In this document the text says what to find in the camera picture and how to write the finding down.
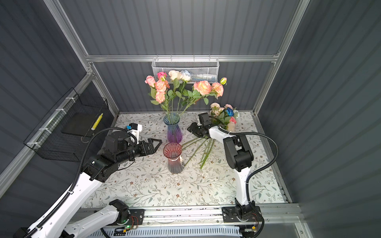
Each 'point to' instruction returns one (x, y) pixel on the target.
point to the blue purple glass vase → (174, 134)
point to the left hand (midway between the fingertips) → (156, 142)
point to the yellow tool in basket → (96, 122)
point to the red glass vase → (172, 151)
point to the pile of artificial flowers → (226, 116)
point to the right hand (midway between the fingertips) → (190, 130)
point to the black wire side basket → (63, 134)
